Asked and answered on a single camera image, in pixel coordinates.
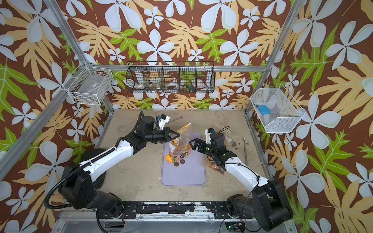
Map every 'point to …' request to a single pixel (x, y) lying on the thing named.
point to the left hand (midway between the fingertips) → (180, 133)
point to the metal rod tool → (244, 139)
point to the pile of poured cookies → (177, 160)
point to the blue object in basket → (263, 109)
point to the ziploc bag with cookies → (179, 146)
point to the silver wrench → (181, 117)
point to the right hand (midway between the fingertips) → (194, 143)
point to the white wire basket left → (89, 85)
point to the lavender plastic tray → (192, 172)
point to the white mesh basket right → (278, 111)
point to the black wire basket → (171, 76)
